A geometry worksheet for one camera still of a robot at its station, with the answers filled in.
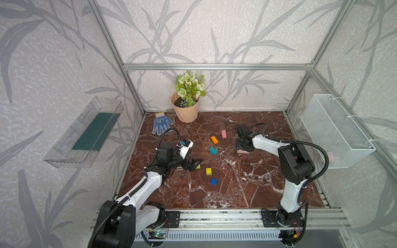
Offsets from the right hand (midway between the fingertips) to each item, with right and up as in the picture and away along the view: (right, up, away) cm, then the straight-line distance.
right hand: (242, 141), depth 100 cm
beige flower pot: (-39, +18, +4) cm, 43 cm away
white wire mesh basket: (+32, +6, -36) cm, 49 cm away
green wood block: (-28, -14, -10) cm, 33 cm away
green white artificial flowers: (-34, +34, -2) cm, 48 cm away
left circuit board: (-45, -40, -30) cm, 67 cm away
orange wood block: (-18, +1, +3) cm, 18 cm away
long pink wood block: (-2, -5, -8) cm, 10 cm away
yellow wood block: (-22, -16, -13) cm, 30 cm away
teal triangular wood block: (-19, -6, -2) cm, 20 cm away
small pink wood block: (-11, +5, +6) cm, 14 cm away
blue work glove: (-58, +14, +15) cm, 61 cm away
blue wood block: (-19, -21, -14) cm, 32 cm away
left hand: (-28, -3, -18) cm, 34 cm away
